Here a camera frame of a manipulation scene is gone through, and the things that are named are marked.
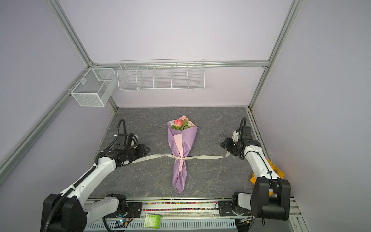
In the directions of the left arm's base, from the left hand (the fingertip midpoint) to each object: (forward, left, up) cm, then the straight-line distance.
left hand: (147, 152), depth 84 cm
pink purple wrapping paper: (+7, -19, -3) cm, 21 cm away
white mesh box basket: (+44, +39, +14) cm, 60 cm away
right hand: (+1, -47, -1) cm, 47 cm away
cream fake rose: (+24, -27, -6) cm, 37 cm away
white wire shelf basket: (+46, -9, +22) cm, 52 cm away
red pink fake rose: (+23, -18, -3) cm, 30 cm away
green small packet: (-33, -5, -7) cm, 34 cm away
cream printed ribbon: (-2, -16, -6) cm, 18 cm away
